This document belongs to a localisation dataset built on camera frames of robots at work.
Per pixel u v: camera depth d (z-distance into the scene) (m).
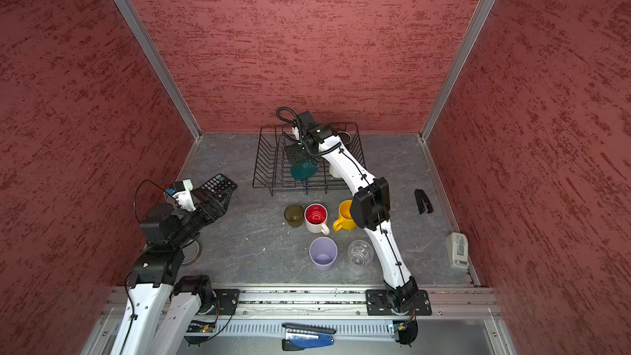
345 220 0.84
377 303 0.74
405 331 0.71
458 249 0.84
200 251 0.85
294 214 0.91
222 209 0.64
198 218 0.63
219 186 1.00
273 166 1.06
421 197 0.97
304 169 0.94
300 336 0.67
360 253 0.84
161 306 0.49
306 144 0.66
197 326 0.71
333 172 1.01
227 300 0.73
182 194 0.64
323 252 0.83
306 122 0.73
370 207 0.58
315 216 0.92
